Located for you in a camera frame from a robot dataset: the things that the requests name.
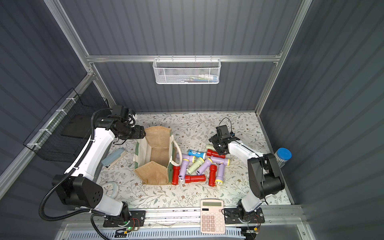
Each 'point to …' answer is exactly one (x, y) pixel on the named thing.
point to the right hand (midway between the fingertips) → (214, 142)
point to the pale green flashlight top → (210, 146)
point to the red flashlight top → (210, 152)
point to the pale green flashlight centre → (196, 165)
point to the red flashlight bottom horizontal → (195, 178)
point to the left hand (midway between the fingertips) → (140, 134)
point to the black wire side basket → (65, 134)
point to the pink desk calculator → (212, 216)
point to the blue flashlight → (196, 153)
